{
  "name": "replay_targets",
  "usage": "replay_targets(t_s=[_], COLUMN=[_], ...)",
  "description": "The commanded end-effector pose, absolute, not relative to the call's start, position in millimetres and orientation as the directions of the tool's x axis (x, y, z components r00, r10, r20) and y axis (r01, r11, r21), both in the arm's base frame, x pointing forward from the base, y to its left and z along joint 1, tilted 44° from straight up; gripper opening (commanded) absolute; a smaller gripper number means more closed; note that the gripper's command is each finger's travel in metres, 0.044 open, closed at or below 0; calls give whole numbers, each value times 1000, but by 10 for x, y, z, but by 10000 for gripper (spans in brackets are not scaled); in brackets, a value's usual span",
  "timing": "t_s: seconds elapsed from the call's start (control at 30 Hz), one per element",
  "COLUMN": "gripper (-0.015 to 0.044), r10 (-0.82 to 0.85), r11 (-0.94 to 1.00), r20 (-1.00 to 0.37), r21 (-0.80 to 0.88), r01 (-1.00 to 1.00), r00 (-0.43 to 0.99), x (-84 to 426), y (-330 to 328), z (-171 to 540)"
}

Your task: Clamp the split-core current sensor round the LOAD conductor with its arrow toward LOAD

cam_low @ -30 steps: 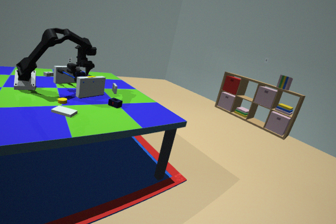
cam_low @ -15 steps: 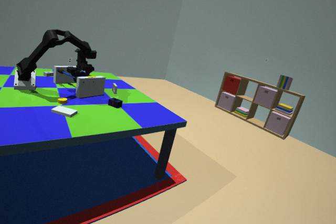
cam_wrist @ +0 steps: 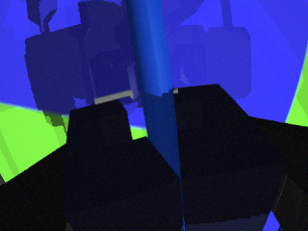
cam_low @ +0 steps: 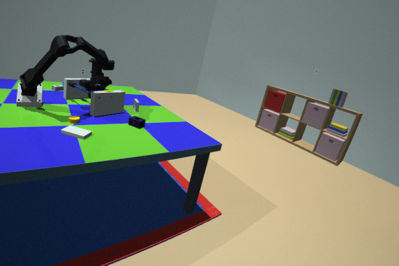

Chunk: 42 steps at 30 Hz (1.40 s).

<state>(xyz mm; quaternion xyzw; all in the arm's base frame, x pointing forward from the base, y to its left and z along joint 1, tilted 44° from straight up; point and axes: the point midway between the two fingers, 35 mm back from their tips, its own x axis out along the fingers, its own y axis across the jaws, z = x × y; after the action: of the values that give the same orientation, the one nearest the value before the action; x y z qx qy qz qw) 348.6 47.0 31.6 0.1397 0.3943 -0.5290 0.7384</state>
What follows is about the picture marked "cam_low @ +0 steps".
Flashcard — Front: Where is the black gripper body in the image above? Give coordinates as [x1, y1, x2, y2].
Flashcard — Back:
[79, 70, 112, 87]

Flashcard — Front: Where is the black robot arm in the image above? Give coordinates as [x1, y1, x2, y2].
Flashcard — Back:
[20, 35, 115, 97]

